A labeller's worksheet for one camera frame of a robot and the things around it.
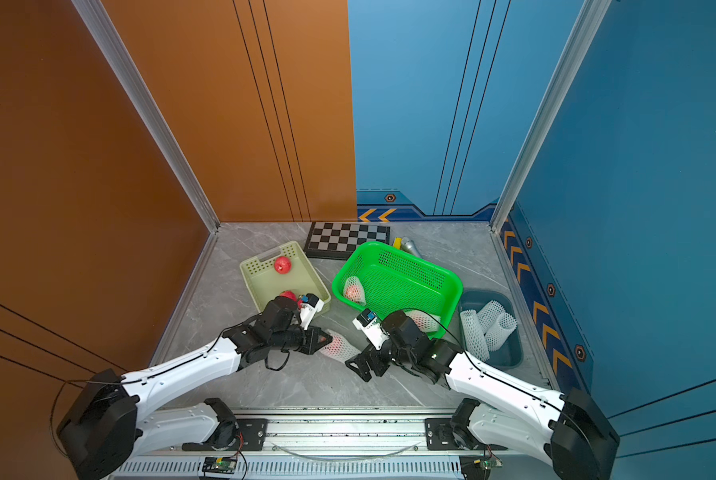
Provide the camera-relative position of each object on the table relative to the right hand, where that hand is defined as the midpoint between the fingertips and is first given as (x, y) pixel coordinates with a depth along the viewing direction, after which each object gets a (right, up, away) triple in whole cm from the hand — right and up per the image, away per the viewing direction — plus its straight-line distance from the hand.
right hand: (359, 352), depth 76 cm
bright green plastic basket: (+11, +15, +26) cm, 32 cm away
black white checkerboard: (-8, +30, +36) cm, 47 cm away
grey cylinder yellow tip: (+17, +28, +33) cm, 46 cm away
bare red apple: (-27, +21, +26) cm, 43 cm away
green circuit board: (-34, -26, -4) cm, 43 cm away
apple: (-6, -1, +4) cm, 7 cm away
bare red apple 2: (-23, +12, +20) cm, 33 cm away
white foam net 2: (+37, +3, +5) cm, 38 cm away
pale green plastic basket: (-34, +15, +27) cm, 46 cm away
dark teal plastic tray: (+43, -4, +9) cm, 44 cm away
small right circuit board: (+31, -24, -6) cm, 39 cm away
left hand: (-7, +3, +4) cm, 9 cm away
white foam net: (+38, +7, +13) cm, 41 cm away
